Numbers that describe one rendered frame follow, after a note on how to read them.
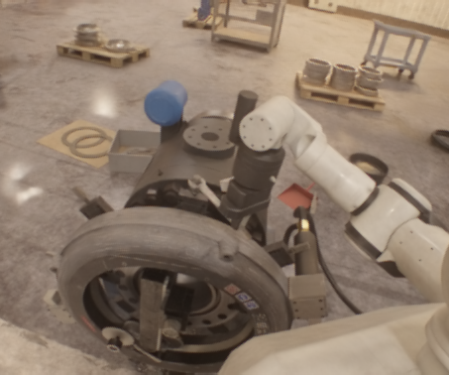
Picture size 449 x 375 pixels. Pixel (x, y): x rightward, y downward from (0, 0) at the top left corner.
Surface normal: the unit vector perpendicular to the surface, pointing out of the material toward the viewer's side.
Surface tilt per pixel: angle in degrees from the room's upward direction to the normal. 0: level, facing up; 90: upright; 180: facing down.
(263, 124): 88
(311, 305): 90
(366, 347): 17
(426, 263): 58
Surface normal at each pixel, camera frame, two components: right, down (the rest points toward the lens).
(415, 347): 0.30, -0.88
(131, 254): -0.13, 0.58
